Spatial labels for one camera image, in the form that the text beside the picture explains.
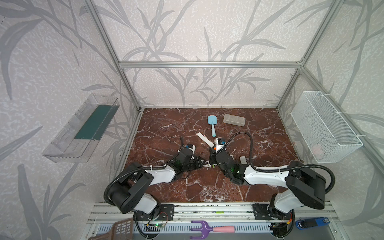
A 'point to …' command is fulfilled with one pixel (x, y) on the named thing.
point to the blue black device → (306, 223)
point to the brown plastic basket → (122, 230)
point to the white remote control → (207, 164)
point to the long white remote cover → (205, 139)
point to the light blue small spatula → (212, 120)
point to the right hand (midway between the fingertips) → (210, 144)
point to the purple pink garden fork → (206, 229)
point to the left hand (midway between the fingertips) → (206, 159)
